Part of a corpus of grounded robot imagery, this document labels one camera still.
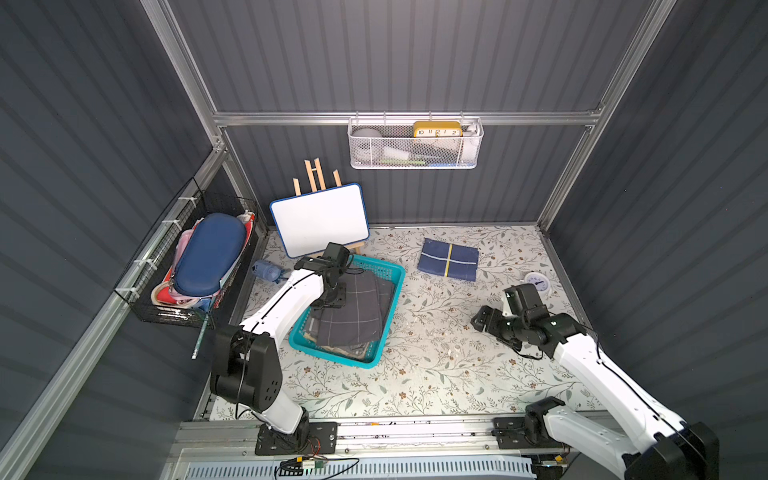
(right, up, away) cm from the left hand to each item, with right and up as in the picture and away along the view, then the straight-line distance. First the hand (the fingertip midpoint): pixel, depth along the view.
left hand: (329, 299), depth 86 cm
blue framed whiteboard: (-9, +23, +8) cm, 26 cm away
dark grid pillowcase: (+9, -5, +1) cm, 11 cm away
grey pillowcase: (+8, -15, -1) cm, 17 cm away
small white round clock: (+69, +4, +15) cm, 71 cm away
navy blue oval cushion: (-25, +14, -15) cm, 33 cm away
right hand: (+45, -6, -5) cm, 46 cm away
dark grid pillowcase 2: (-4, -8, -2) cm, 9 cm away
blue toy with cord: (-23, +8, +15) cm, 29 cm away
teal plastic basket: (+18, +7, +11) cm, 22 cm away
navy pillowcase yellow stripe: (+39, +11, +22) cm, 46 cm away
